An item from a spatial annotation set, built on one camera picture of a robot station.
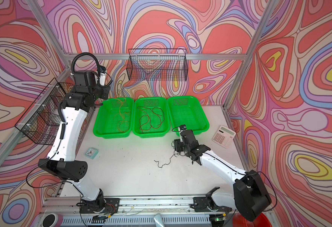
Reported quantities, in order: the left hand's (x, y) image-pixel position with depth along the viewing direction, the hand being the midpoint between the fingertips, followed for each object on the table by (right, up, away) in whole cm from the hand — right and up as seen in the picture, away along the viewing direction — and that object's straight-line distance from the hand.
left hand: (103, 84), depth 73 cm
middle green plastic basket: (+21, -17, +39) cm, 47 cm away
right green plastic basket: (+49, -14, +43) cm, 66 cm away
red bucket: (+71, -70, -2) cm, 100 cm away
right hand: (+42, -34, +13) cm, 55 cm away
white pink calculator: (+74, -31, +26) cm, 84 cm away
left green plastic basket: (-8, -18, +39) cm, 44 cm away
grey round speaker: (-21, -66, -8) cm, 70 cm away
